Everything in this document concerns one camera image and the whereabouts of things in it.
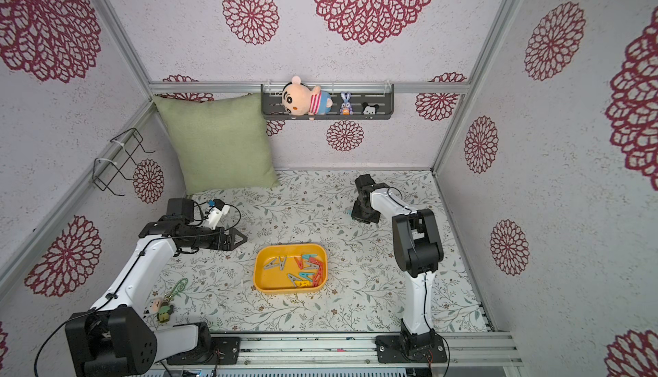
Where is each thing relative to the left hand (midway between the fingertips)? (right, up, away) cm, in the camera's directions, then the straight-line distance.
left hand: (235, 239), depth 82 cm
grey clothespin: (+12, -10, +9) cm, 18 cm away
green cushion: (-10, +34, +15) cm, 39 cm away
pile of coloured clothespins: (+22, -10, +10) cm, 26 cm away
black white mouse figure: (+45, +45, +11) cm, 64 cm away
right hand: (+42, +7, +19) cm, 46 cm away
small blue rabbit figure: (+36, +45, +8) cm, 58 cm away
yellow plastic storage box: (+17, -12, +8) cm, 22 cm away
